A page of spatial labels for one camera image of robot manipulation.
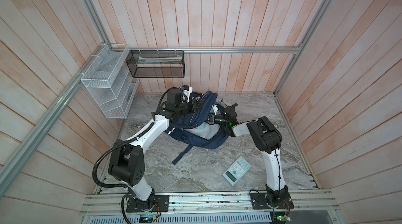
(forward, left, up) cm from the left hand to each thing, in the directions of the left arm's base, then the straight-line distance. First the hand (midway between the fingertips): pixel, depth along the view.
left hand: (203, 106), depth 81 cm
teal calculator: (-26, -18, -22) cm, 39 cm away
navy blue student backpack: (-5, +6, -16) cm, 17 cm away
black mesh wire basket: (+37, +31, +1) cm, 48 cm away
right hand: (+2, +2, -13) cm, 13 cm away
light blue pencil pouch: (-2, 0, -16) cm, 16 cm away
